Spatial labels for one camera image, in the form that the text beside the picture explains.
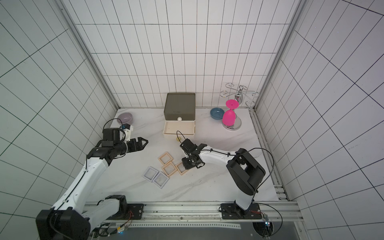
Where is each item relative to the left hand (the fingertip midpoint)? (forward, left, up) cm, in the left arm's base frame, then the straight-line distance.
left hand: (140, 145), depth 81 cm
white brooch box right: (-14, -11, -15) cm, 23 cm away
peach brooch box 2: (-10, -23, -14) cm, 29 cm away
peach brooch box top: (-1, -12, -14) cm, 18 cm away
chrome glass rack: (+27, -57, +13) cm, 64 cm away
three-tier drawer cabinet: (+21, -20, +3) cm, 29 cm away
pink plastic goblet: (+18, -51, +5) cm, 54 cm away
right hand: (-6, -24, -13) cm, 27 cm away
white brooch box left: (-11, -4, -15) cm, 19 cm away
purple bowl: (+31, +22, -13) cm, 40 cm away
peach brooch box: (-7, -15, -15) cm, 22 cm away
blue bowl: (+37, -48, -13) cm, 61 cm away
